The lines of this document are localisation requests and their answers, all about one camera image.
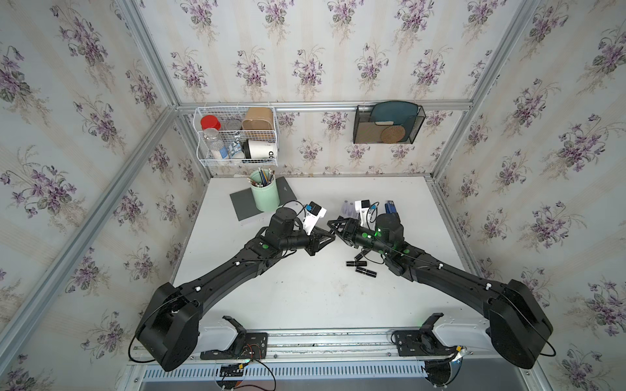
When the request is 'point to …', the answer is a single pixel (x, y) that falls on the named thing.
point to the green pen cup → (265, 189)
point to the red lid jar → (210, 121)
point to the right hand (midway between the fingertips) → (331, 226)
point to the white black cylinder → (257, 149)
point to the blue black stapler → (390, 208)
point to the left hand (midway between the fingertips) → (336, 240)
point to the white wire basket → (240, 136)
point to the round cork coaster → (392, 133)
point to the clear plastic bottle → (213, 145)
